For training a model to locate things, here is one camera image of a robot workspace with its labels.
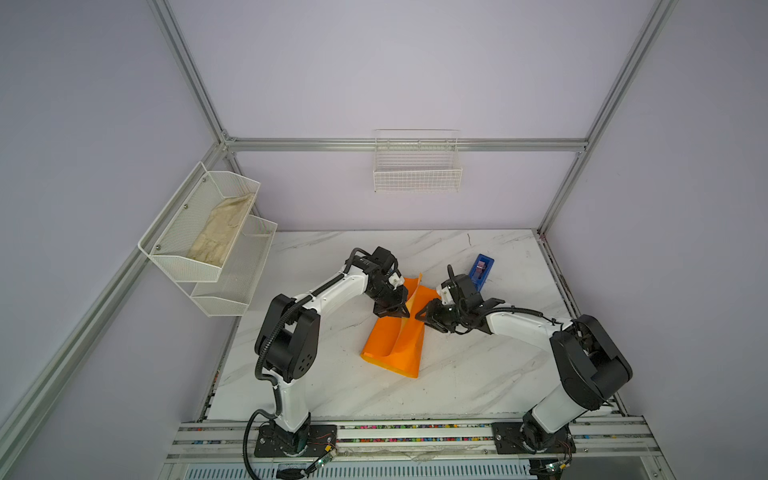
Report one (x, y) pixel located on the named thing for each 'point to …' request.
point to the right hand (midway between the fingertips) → (417, 318)
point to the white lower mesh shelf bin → (240, 275)
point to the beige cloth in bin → (219, 232)
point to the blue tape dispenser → (480, 270)
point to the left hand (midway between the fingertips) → (409, 317)
